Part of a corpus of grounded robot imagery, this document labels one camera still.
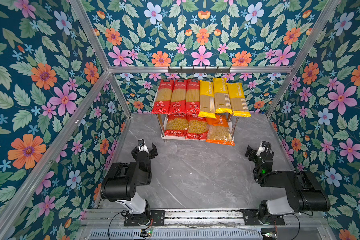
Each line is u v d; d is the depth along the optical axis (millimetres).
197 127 983
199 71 926
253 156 823
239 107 734
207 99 767
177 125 989
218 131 961
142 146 781
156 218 735
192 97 777
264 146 770
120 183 464
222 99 779
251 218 734
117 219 746
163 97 769
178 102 750
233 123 1140
